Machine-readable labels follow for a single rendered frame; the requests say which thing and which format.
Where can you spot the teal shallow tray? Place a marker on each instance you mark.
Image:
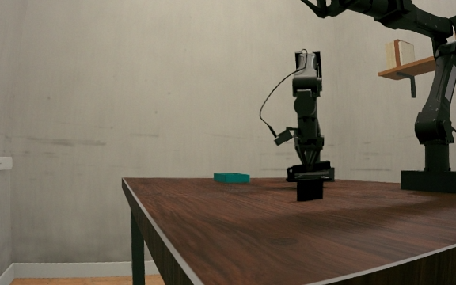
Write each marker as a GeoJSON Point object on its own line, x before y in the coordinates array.
{"type": "Point", "coordinates": [231, 179]}

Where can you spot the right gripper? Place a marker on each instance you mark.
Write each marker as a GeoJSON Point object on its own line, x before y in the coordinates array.
{"type": "Point", "coordinates": [306, 129]}

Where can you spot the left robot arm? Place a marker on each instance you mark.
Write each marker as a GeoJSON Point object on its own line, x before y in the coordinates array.
{"type": "Point", "coordinates": [433, 126]}

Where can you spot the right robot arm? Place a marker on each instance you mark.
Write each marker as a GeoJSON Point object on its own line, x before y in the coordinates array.
{"type": "Point", "coordinates": [303, 83]}

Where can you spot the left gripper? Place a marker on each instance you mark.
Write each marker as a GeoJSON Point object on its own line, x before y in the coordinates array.
{"type": "Point", "coordinates": [337, 7]}

